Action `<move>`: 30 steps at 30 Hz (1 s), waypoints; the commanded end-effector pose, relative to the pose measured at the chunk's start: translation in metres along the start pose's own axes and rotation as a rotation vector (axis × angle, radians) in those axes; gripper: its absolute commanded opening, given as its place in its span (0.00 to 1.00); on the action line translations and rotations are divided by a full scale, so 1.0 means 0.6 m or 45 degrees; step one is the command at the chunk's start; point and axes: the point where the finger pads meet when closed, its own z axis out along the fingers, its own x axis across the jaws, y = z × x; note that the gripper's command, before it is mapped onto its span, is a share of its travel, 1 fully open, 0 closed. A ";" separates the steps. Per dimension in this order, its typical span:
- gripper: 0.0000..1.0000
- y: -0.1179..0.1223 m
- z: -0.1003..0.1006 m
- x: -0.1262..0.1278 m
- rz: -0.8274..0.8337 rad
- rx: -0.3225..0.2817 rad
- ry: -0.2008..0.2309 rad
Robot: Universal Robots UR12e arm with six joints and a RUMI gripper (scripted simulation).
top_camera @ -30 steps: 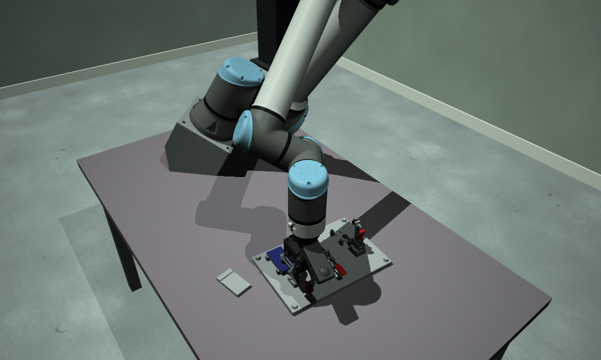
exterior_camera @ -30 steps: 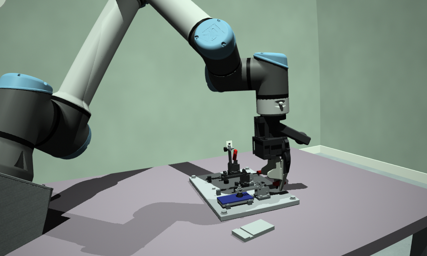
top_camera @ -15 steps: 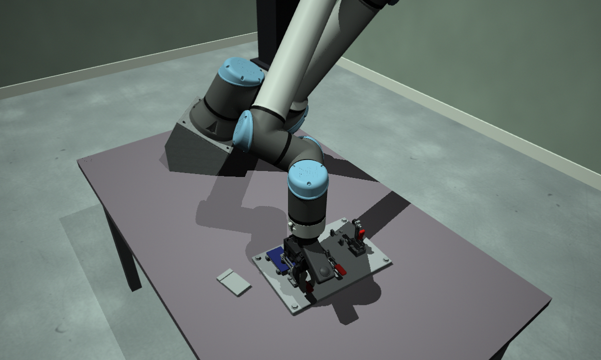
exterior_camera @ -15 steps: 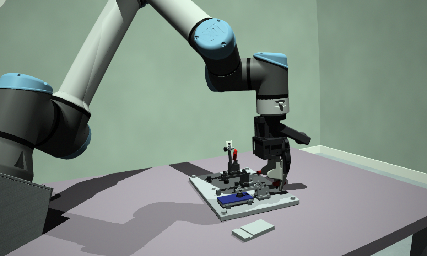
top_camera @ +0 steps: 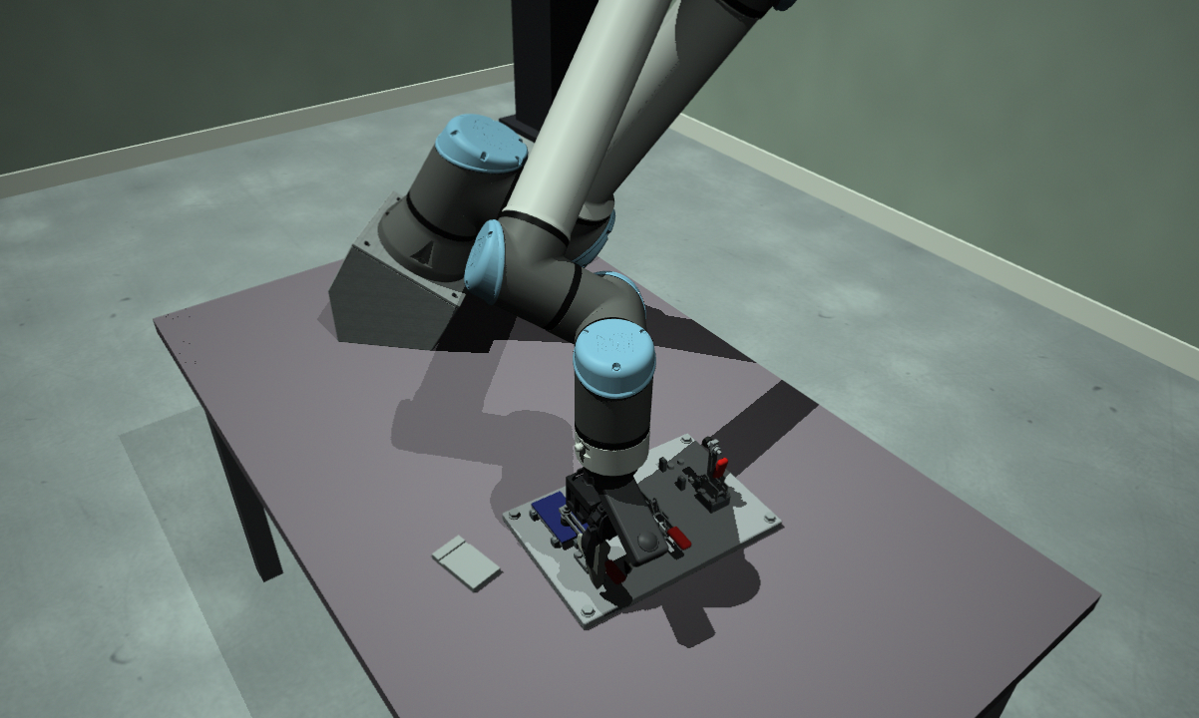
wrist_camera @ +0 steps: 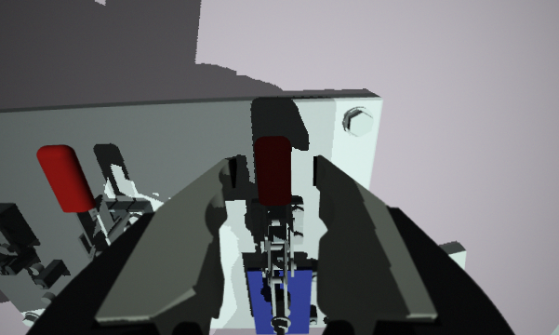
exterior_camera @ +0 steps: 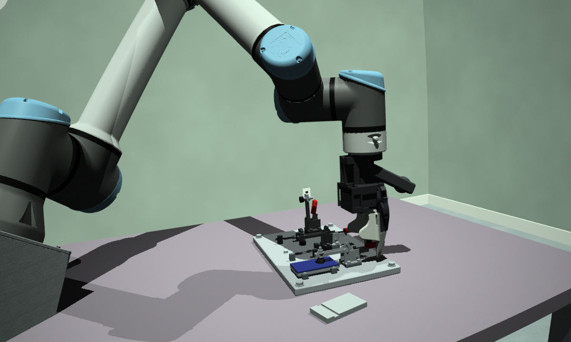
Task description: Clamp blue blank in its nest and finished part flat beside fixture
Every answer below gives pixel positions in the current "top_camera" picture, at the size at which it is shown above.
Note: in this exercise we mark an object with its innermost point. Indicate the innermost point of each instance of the toggle clamp with red handle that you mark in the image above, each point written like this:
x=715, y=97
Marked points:
x=666, y=526

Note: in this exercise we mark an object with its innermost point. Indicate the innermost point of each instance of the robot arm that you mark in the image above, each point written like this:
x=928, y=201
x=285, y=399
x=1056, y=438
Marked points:
x=544, y=218

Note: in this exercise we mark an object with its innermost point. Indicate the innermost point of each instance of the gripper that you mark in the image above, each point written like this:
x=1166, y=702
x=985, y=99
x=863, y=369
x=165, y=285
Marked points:
x=584, y=502

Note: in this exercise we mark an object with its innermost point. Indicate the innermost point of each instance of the blue flat blank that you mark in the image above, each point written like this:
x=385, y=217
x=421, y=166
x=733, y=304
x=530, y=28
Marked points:
x=548, y=512

